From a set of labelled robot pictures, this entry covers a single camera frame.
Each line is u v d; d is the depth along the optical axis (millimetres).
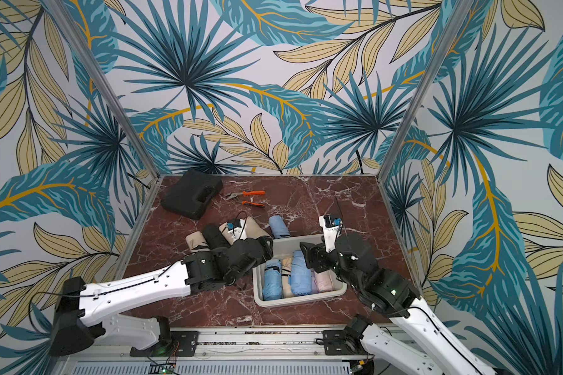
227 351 723
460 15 691
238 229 639
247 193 1127
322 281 809
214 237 935
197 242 925
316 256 558
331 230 557
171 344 653
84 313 391
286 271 852
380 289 440
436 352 403
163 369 718
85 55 764
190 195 1042
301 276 812
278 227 997
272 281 830
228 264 516
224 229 954
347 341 651
